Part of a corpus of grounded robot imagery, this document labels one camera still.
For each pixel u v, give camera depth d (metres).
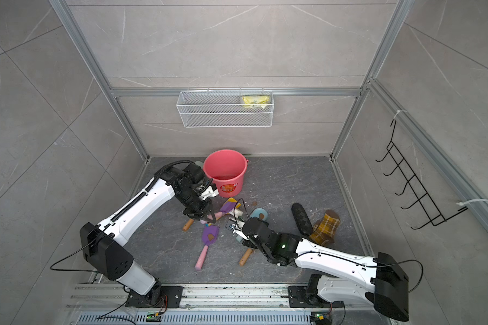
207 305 0.73
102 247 0.41
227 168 0.98
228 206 0.84
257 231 0.53
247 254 0.82
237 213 0.79
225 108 1.00
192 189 0.66
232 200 1.00
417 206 0.65
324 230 0.90
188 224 0.90
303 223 0.90
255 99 0.84
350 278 0.43
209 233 0.88
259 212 0.96
